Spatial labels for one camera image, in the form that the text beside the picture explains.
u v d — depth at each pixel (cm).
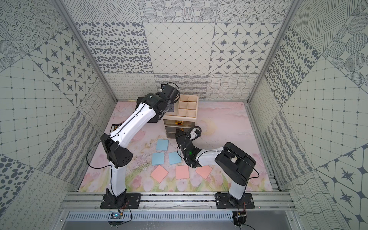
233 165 47
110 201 64
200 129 74
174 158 89
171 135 99
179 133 85
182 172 84
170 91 62
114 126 103
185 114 82
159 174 84
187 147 65
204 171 84
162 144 96
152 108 54
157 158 88
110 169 56
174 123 82
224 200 74
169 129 88
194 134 80
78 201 76
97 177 83
